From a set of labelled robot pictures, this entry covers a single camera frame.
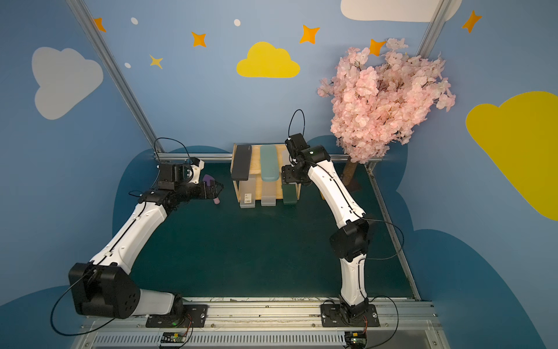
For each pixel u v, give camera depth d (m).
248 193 1.04
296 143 0.65
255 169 0.91
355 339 0.73
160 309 0.60
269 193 1.08
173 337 0.72
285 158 0.99
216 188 0.73
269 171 0.95
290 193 1.06
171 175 0.62
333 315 0.74
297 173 0.70
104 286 0.40
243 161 0.93
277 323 0.74
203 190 0.72
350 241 0.51
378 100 0.73
